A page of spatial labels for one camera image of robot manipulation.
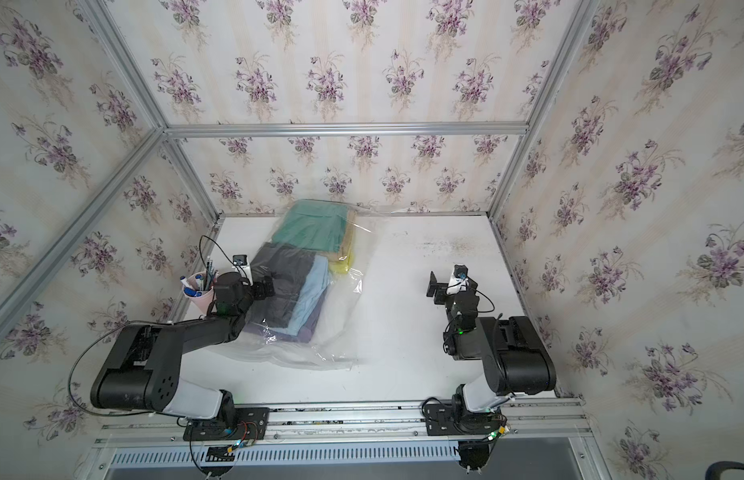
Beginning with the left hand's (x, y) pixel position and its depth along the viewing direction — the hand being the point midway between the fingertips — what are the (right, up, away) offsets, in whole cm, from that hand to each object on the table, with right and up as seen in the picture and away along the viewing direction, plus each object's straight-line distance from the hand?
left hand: (257, 276), depth 93 cm
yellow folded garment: (+26, +4, +6) cm, 27 cm away
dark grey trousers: (+9, +3, +2) cm, 10 cm away
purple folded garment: (+16, -16, -8) cm, 25 cm away
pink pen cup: (-16, -3, -5) cm, 16 cm away
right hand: (+62, +1, -3) cm, 62 cm away
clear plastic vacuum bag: (+26, -18, -7) cm, 32 cm away
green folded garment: (+15, +17, +12) cm, 26 cm away
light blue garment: (+20, -2, -1) cm, 20 cm away
